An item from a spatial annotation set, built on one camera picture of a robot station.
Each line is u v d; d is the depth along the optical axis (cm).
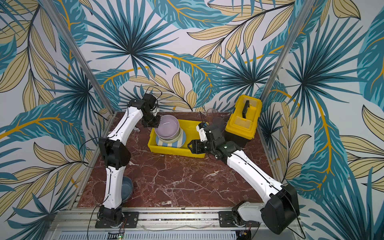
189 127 107
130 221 73
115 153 57
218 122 107
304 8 69
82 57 86
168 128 95
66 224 74
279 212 39
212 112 123
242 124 92
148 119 79
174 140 91
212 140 59
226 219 73
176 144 95
